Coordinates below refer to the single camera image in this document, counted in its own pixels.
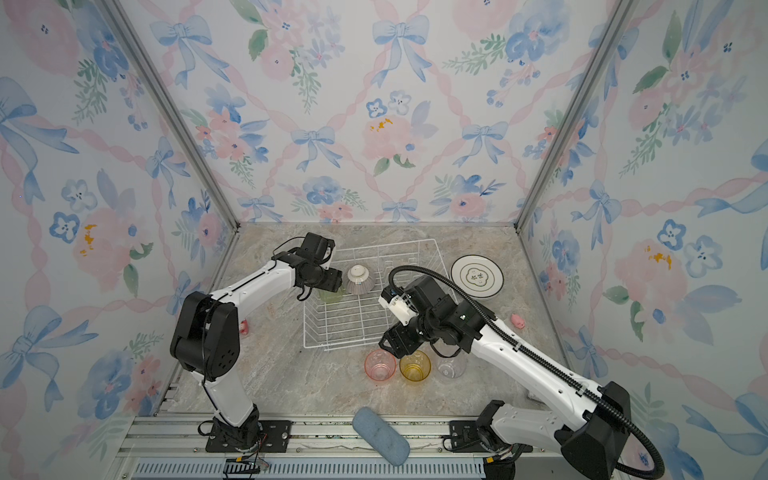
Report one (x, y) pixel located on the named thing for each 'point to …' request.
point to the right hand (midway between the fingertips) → (390, 333)
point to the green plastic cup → (326, 296)
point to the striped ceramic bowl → (359, 281)
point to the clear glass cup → (452, 367)
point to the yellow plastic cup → (415, 367)
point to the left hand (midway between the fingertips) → (331, 276)
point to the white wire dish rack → (354, 317)
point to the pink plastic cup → (380, 365)
